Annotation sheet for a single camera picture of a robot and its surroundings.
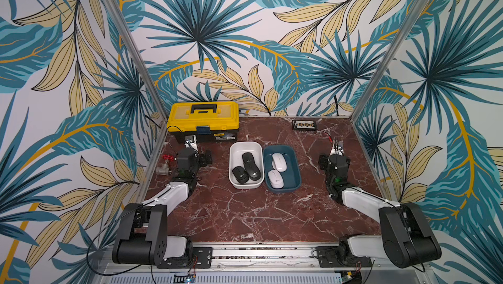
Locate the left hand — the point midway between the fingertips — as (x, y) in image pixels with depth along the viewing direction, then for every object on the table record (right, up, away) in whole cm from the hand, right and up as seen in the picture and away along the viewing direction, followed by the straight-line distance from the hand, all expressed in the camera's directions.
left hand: (199, 150), depth 90 cm
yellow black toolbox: (+3, +14, +5) cm, 15 cm away
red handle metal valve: (-17, -10, +3) cm, 20 cm away
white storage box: (+16, 0, +11) cm, 20 cm away
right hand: (+62, -1, -1) cm, 62 cm away
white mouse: (+35, -14, +1) cm, 38 cm away
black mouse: (+19, -11, +3) cm, 22 cm away
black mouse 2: (+24, -9, +4) cm, 26 cm away
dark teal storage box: (+43, -13, +6) cm, 46 cm away
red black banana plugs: (+68, +4, +20) cm, 72 cm away
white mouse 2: (+38, -7, +8) cm, 39 cm away
